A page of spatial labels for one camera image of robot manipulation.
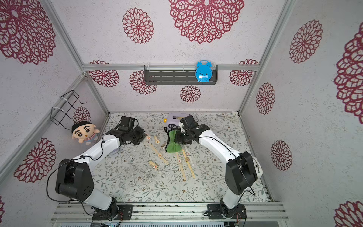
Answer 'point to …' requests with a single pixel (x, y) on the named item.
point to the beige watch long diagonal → (159, 154)
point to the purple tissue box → (171, 120)
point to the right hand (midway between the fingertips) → (173, 138)
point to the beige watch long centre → (180, 162)
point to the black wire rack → (57, 115)
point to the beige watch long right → (186, 160)
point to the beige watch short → (149, 137)
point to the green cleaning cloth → (173, 147)
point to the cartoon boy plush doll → (84, 132)
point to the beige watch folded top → (157, 140)
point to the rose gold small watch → (162, 145)
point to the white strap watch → (188, 153)
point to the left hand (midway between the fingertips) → (148, 133)
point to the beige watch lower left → (155, 166)
